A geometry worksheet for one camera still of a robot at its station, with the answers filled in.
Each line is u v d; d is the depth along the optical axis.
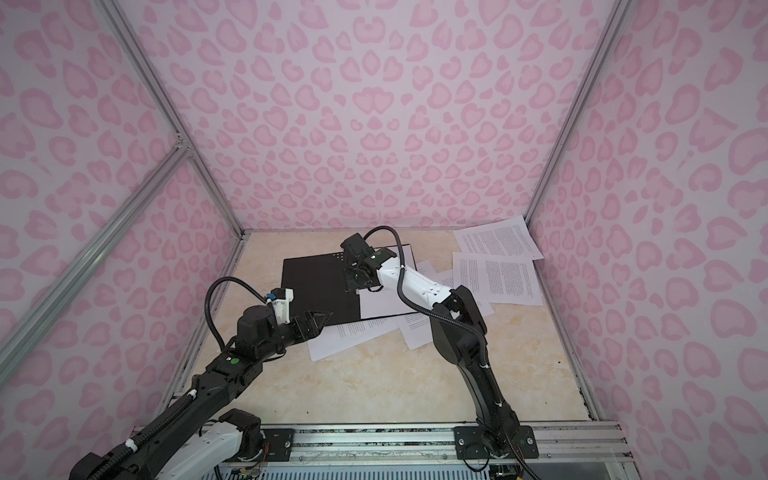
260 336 0.62
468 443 0.73
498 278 1.07
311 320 0.72
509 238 1.17
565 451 0.72
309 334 0.72
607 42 0.73
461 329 0.48
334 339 0.92
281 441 0.73
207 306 0.60
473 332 0.49
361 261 0.72
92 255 0.63
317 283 1.07
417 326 0.95
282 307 0.73
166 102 0.84
